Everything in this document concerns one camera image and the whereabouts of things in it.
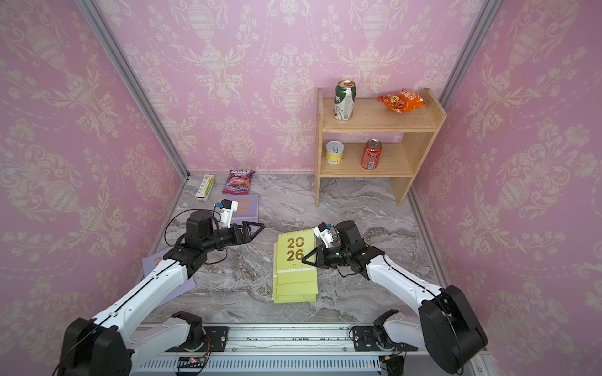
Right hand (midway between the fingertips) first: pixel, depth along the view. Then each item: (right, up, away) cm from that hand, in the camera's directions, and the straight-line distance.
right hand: (305, 261), depth 77 cm
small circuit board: (-36, -30, -4) cm, 47 cm away
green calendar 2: (-4, -8, +4) cm, 10 cm away
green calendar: (-4, -8, +4) cm, 10 cm away
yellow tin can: (+12, +39, +14) cm, 43 cm away
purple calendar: (-60, -4, +13) cm, 61 cm away
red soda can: (+24, +37, +9) cm, 45 cm away
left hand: (-16, +11, +1) cm, 19 cm away
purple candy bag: (-33, +28, +35) cm, 56 cm away
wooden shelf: (+38, +36, +18) cm, 55 cm away
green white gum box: (-47, +26, +32) cm, 63 cm away
